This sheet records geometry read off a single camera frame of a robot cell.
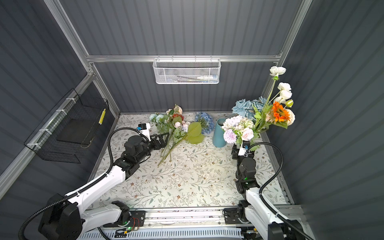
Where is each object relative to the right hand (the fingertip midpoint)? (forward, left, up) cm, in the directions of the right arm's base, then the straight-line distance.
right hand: (245, 142), depth 79 cm
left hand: (+3, +44, +4) cm, 44 cm away
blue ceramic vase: (+9, +13, -11) cm, 19 cm away
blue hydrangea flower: (+24, +19, -14) cm, 34 cm away
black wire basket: (+2, +89, +11) cm, 90 cm away
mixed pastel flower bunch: (+30, +46, -15) cm, 57 cm away
